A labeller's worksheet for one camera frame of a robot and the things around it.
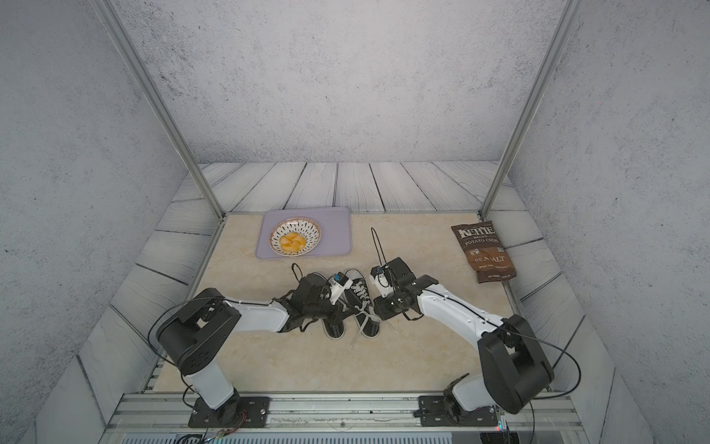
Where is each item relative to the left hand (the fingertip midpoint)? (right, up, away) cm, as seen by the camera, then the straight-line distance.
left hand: (358, 313), depth 87 cm
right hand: (+7, +2, -2) cm, 7 cm away
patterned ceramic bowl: (-22, +27, +28) cm, 44 cm away
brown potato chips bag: (+47, +18, +19) cm, 54 cm away
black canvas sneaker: (-7, -3, -2) cm, 8 cm away
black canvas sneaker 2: (0, +3, +6) cm, 7 cm away
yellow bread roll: (-26, +21, +21) cm, 39 cm away
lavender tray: (-10, +28, +31) cm, 43 cm away
